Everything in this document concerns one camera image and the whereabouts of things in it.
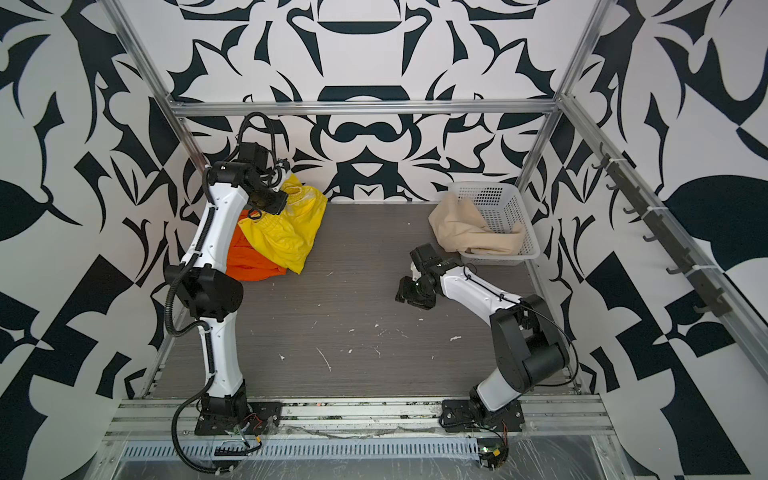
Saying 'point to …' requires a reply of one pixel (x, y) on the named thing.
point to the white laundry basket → (504, 209)
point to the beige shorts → (460, 226)
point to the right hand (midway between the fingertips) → (403, 297)
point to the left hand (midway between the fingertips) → (275, 197)
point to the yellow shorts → (288, 236)
